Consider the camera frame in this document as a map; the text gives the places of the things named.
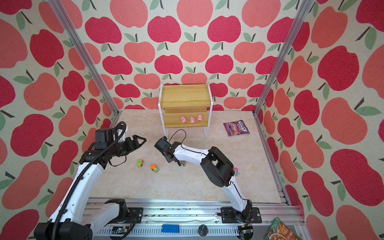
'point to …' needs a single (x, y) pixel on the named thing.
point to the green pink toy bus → (184, 163)
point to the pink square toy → (183, 119)
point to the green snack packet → (279, 230)
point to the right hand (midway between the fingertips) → (176, 151)
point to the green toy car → (140, 163)
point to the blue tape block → (169, 228)
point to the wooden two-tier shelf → (185, 106)
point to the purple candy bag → (236, 128)
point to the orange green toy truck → (154, 168)
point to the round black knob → (203, 230)
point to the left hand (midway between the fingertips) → (143, 143)
